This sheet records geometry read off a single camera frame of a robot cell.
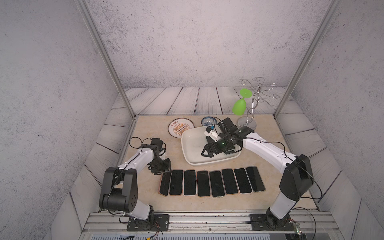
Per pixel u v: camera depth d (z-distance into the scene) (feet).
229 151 3.08
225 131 2.20
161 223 2.39
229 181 2.78
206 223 2.44
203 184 2.76
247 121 3.65
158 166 2.49
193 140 3.43
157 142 2.45
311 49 2.78
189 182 2.77
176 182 2.83
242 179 2.85
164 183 2.71
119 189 1.45
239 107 3.12
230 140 1.99
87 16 2.38
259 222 2.29
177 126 3.76
